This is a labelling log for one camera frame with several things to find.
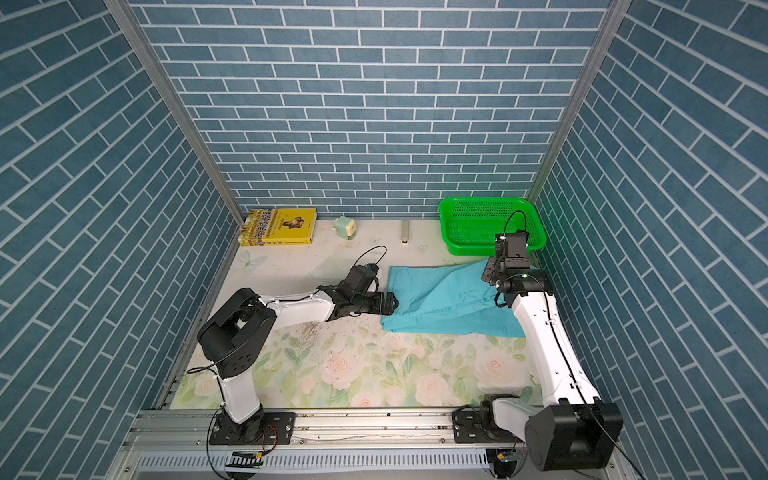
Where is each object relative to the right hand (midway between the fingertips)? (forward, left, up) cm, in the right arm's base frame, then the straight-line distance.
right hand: (504, 270), depth 80 cm
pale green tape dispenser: (+25, +51, -13) cm, 58 cm away
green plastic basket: (+37, +3, -20) cm, 42 cm away
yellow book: (+28, +78, -18) cm, 84 cm away
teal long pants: (-3, +13, -11) cm, 18 cm away
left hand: (-3, +30, -17) cm, 35 cm away
